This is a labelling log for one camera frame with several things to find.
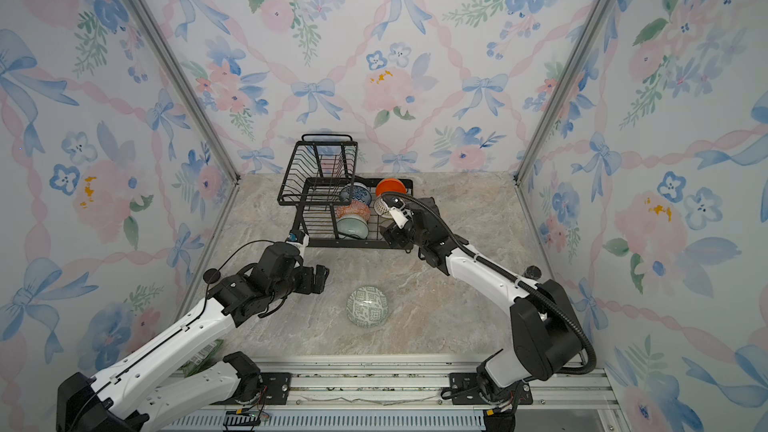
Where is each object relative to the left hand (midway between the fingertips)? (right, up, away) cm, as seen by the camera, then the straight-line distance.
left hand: (314, 266), depth 79 cm
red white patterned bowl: (+8, +16, +28) cm, 33 cm away
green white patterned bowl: (+13, -13, +8) cm, 20 cm away
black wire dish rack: (-5, +30, +28) cm, 41 cm away
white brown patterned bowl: (+16, +16, +28) cm, 36 cm away
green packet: (-11, -9, -30) cm, 33 cm away
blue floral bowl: (+8, +21, +31) cm, 39 cm away
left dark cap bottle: (-30, -3, +5) cm, 31 cm away
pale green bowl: (+8, +9, +20) cm, 23 cm away
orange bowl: (+20, +23, +28) cm, 42 cm away
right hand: (+21, +14, +7) cm, 27 cm away
